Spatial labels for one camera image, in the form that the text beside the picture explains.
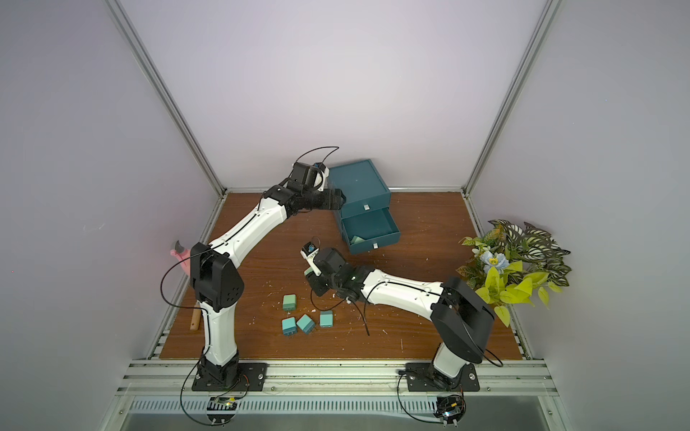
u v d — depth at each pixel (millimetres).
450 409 697
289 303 865
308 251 712
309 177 698
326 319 816
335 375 743
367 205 898
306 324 808
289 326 810
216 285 507
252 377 728
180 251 830
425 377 713
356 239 919
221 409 716
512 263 664
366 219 944
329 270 623
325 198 790
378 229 977
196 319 832
